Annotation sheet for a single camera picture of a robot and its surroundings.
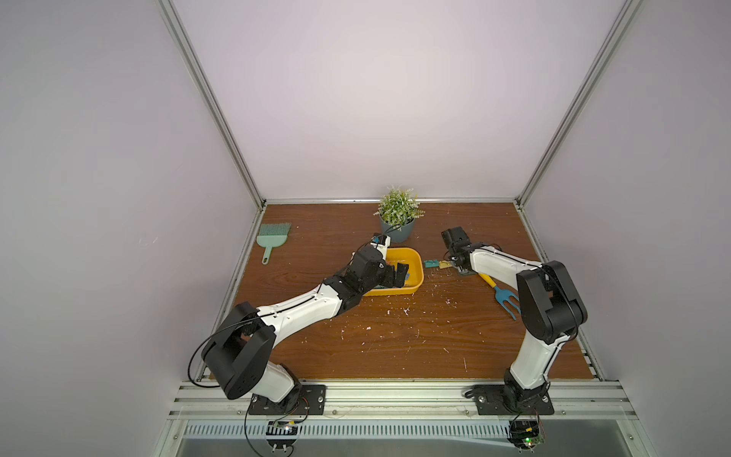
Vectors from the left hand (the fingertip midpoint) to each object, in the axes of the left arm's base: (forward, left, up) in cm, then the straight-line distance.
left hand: (400, 263), depth 83 cm
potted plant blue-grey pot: (+21, 0, +2) cm, 21 cm away
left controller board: (-40, +31, -18) cm, 54 cm away
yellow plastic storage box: (+5, -6, -14) cm, 16 cm away
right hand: (+12, -23, -9) cm, 28 cm away
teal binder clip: (+9, -12, -13) cm, 20 cm away
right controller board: (-40, -30, -15) cm, 52 cm away
